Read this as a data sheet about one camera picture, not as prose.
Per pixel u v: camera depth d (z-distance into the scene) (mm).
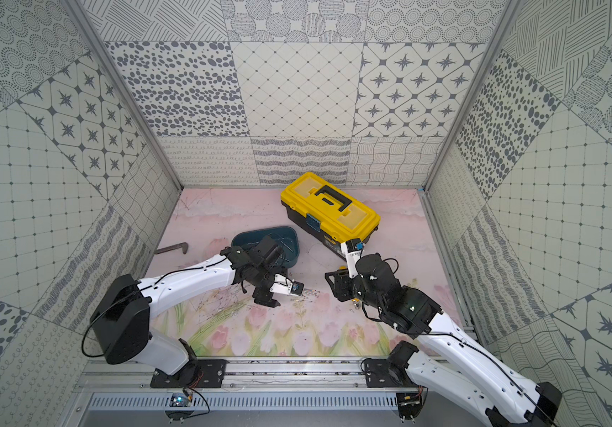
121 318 428
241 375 750
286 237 1014
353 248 616
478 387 425
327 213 903
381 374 732
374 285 520
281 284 712
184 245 1011
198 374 729
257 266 651
